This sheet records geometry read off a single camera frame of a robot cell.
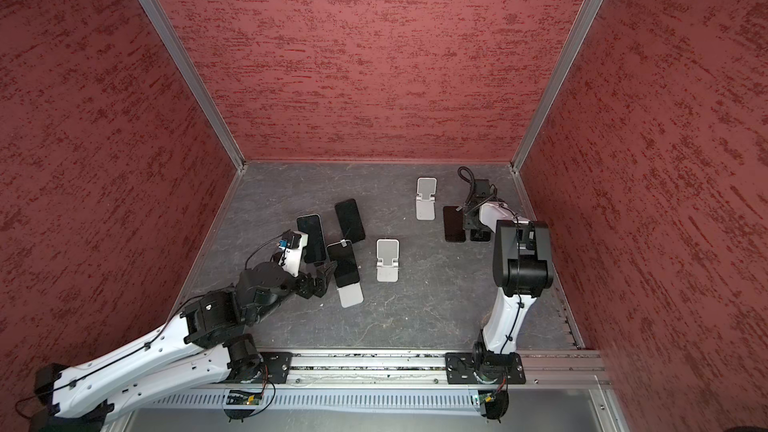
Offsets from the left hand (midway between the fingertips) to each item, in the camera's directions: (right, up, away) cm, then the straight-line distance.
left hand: (320, 264), depth 72 cm
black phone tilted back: (+4, +9, +22) cm, 24 cm away
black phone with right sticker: (+40, +7, +32) cm, 51 cm away
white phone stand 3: (+30, +13, +35) cm, 48 cm away
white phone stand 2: (+17, 0, +16) cm, 23 cm away
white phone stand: (+6, -12, +13) cm, 19 cm away
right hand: (+48, +6, +28) cm, 56 cm away
